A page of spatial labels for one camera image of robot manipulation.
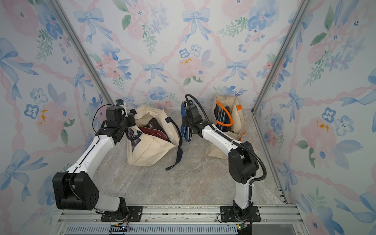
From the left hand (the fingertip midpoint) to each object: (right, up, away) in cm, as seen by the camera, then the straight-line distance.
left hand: (131, 113), depth 84 cm
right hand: (+31, +1, +9) cm, 32 cm away
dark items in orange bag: (+55, 0, +8) cm, 56 cm away
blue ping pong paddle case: (+32, -11, +6) cm, 34 cm away
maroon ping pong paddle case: (+11, -11, +9) cm, 18 cm away
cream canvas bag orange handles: (+62, -10, +2) cm, 63 cm away
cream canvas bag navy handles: (+9, -20, -2) cm, 22 cm away
